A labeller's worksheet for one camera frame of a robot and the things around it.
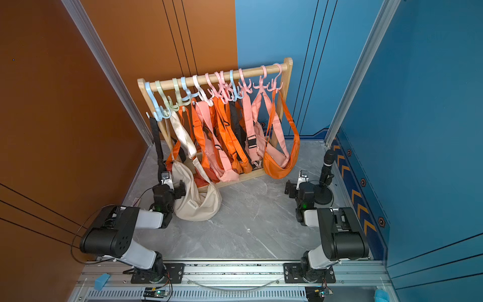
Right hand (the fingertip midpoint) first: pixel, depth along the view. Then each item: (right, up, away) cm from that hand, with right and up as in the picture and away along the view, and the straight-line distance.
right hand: (299, 181), depth 94 cm
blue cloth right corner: (+21, -37, -28) cm, 51 cm away
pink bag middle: (-40, +14, -14) cm, 45 cm away
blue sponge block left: (-83, -36, -23) cm, 93 cm away
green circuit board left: (-62, -39, -23) cm, 77 cm away
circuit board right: (0, -39, -24) cm, 46 cm away
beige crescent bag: (-48, -9, -7) cm, 49 cm away
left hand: (-64, +1, 0) cm, 64 cm away
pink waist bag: (-22, +20, -7) cm, 31 cm away
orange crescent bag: (-14, +7, -2) cm, 16 cm away
